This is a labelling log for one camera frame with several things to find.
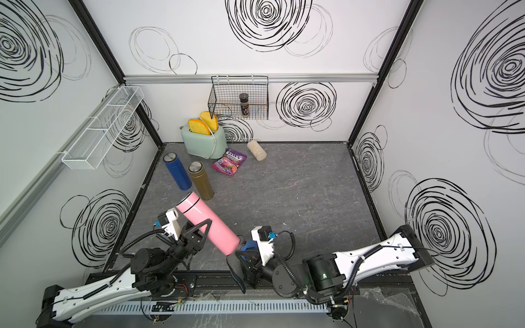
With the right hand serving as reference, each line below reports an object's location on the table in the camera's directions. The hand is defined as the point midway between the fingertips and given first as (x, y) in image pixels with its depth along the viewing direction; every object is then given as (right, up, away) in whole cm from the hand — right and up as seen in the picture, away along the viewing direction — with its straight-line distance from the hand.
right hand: (236, 256), depth 56 cm
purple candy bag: (-10, +26, +51) cm, 59 cm away
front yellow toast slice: (-26, +44, +44) cm, 68 cm away
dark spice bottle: (-1, +50, +30) cm, 59 cm away
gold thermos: (-20, +23, +25) cm, 39 cm away
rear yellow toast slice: (-20, +46, +48) cm, 70 cm away
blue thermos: (-32, +22, +34) cm, 52 cm away
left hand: (-8, +9, +3) cm, 13 cm away
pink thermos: (-6, +4, +3) cm, 8 cm away
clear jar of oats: (+3, +33, +55) cm, 64 cm away
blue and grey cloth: (+4, +3, +1) cm, 5 cm away
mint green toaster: (-23, +34, +49) cm, 64 cm away
